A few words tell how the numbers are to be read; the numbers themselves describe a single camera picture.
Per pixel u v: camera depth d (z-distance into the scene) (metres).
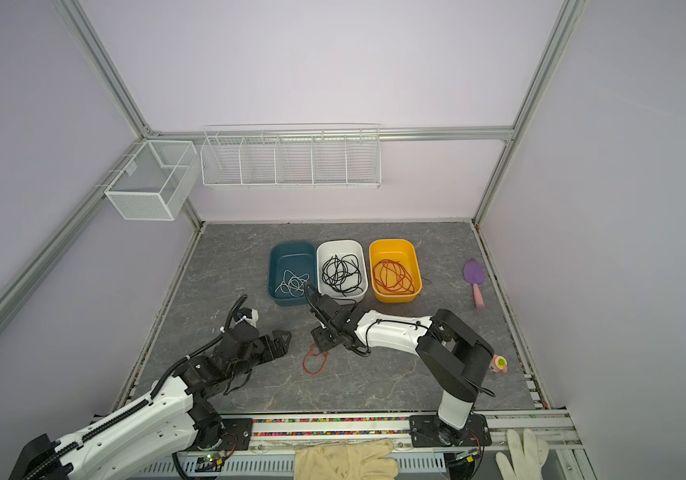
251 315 0.75
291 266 1.06
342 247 1.06
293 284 1.02
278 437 0.75
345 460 0.71
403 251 1.08
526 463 0.69
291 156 0.99
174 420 0.60
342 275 1.04
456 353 0.47
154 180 0.99
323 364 0.85
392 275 0.99
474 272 1.07
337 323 0.68
